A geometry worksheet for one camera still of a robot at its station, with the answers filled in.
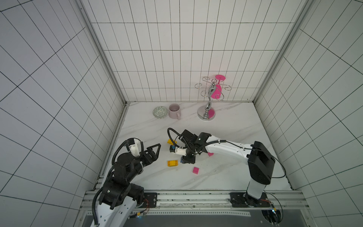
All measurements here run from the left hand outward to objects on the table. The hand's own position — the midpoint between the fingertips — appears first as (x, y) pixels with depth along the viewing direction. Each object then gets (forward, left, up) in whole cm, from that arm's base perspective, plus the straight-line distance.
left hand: (155, 150), depth 70 cm
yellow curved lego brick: (+3, -7, +3) cm, 9 cm away
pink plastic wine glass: (+38, -36, +6) cm, 53 cm away
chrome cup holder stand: (+41, -34, -19) cm, 57 cm away
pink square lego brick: (-3, -22, -20) cm, 30 cm away
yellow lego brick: (0, -8, -19) cm, 21 cm away
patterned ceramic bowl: (+41, +4, -18) cm, 45 cm away
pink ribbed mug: (+37, -7, -13) cm, 40 cm away
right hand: (+4, -14, -14) cm, 20 cm away
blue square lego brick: (-1, -13, -8) cm, 16 cm away
